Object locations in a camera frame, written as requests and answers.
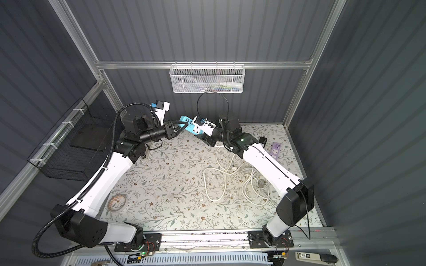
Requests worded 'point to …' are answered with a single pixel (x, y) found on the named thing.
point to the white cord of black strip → (262, 177)
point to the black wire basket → (78, 147)
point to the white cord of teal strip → (227, 170)
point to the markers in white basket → (223, 87)
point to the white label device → (314, 257)
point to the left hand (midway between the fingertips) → (188, 125)
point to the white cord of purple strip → (256, 190)
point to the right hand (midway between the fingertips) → (203, 127)
